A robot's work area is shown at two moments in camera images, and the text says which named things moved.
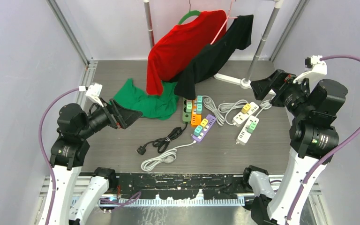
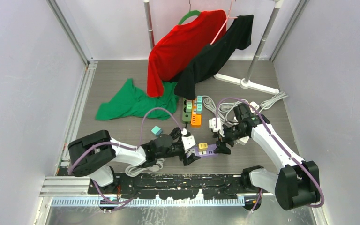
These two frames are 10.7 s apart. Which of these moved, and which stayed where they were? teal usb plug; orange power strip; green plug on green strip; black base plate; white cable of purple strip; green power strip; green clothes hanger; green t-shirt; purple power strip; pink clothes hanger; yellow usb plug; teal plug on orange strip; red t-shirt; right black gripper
Moved: teal usb plug; yellow usb plug; white cable of purple strip; purple power strip; right black gripper
Stayed: black base plate; red t-shirt; pink clothes hanger; green clothes hanger; teal plug on orange strip; green power strip; green t-shirt; green plug on green strip; orange power strip
